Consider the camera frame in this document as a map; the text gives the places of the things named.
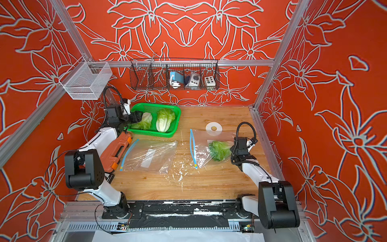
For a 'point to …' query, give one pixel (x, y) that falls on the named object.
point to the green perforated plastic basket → (152, 109)
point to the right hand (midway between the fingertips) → (235, 145)
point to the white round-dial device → (194, 80)
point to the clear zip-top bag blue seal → (149, 155)
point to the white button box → (210, 81)
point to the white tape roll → (213, 128)
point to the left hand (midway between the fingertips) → (137, 111)
